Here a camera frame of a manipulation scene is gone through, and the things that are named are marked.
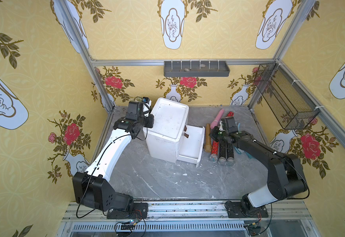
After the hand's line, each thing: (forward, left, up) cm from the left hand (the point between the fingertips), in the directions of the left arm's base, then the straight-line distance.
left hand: (151, 118), depth 82 cm
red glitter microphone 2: (-15, -36, -19) cm, 44 cm away
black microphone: (-17, -41, -19) cm, 49 cm away
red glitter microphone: (+20, -57, -20) cm, 63 cm away
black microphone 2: (-17, -46, -19) cm, 53 cm away
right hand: (-3, -32, -12) cm, 34 cm away
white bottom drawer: (-6, -24, -21) cm, 33 cm away
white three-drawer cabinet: (0, -11, -1) cm, 11 cm away
